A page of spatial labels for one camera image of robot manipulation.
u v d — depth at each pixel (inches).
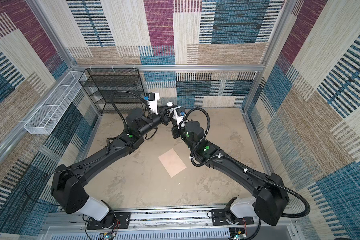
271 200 15.6
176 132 25.6
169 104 26.5
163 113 24.2
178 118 23.6
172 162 36.4
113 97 44.8
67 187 16.4
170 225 28.7
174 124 25.6
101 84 41.4
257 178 17.2
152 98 24.2
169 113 26.7
